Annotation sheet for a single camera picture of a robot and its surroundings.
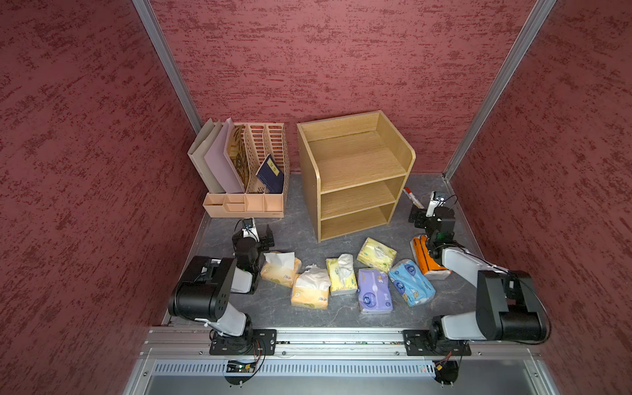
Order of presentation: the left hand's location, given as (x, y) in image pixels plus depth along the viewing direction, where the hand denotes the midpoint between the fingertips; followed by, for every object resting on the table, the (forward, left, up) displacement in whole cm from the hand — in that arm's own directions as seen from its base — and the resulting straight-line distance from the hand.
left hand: (256, 230), depth 93 cm
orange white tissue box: (-12, -63, -1) cm, 64 cm away
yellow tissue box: (-22, -22, -1) cm, 31 cm away
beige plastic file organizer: (+41, -2, +12) cm, 43 cm away
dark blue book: (+26, -2, +4) cm, 27 cm away
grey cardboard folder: (+19, +20, +23) cm, 36 cm away
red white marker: (+22, -67, -6) cm, 71 cm away
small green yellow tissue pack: (-9, -46, -1) cm, 47 cm away
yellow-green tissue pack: (-18, -32, +1) cm, 37 cm away
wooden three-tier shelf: (+12, -39, +25) cm, 47 cm away
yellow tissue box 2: (-15, -11, -1) cm, 18 cm away
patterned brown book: (+34, +11, +10) cm, 37 cm away
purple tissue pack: (-22, -43, -1) cm, 49 cm away
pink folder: (+20, +15, +17) cm, 30 cm away
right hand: (+6, -65, +7) cm, 66 cm away
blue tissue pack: (-18, -57, -3) cm, 60 cm away
